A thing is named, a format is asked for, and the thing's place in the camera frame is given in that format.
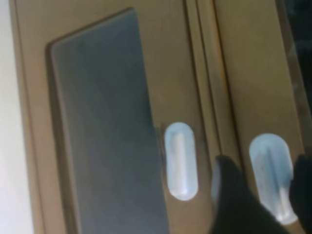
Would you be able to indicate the brown shoebox drawer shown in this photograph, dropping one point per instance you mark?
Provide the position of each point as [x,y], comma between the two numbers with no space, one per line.
[249,80]
[101,82]

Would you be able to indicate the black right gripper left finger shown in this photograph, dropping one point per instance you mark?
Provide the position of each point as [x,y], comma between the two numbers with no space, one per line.
[236,209]

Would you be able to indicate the white drawer handle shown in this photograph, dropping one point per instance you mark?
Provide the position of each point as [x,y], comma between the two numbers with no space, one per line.
[181,165]
[273,171]

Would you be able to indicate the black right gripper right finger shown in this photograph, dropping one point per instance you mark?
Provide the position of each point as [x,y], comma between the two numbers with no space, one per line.
[301,191]

